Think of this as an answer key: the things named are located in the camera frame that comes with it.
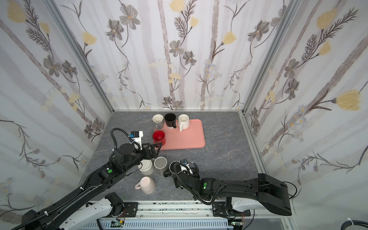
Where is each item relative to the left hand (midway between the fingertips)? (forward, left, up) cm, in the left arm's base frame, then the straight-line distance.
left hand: (155, 141), depth 73 cm
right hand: (-10, -11, -15) cm, 21 cm away
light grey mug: (+30, +3, -18) cm, 35 cm away
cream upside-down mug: (-5, +8, -21) cm, 24 cm away
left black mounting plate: (-27, +13, -23) cm, 38 cm away
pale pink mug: (-17, +4, -15) cm, 23 cm away
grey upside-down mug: (-6, -2, -13) cm, 15 cm away
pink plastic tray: (+19, -23, -26) cm, 40 cm away
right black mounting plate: (-29, -33, -22) cm, 49 cm away
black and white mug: (+29, -6, -17) cm, 34 cm away
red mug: (+16, +2, -20) cm, 26 cm away
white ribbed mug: (+27, -16, -17) cm, 35 cm away
